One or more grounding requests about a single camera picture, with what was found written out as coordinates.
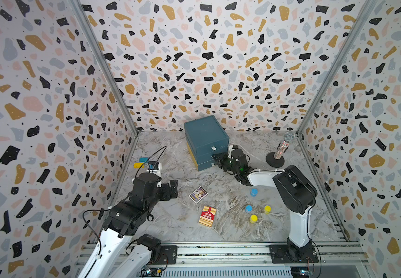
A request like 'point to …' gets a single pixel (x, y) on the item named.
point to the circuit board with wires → (146, 271)
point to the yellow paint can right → (267, 209)
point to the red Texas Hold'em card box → (207, 216)
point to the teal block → (143, 159)
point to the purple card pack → (199, 194)
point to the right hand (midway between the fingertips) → (211, 155)
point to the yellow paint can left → (253, 219)
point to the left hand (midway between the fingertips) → (169, 181)
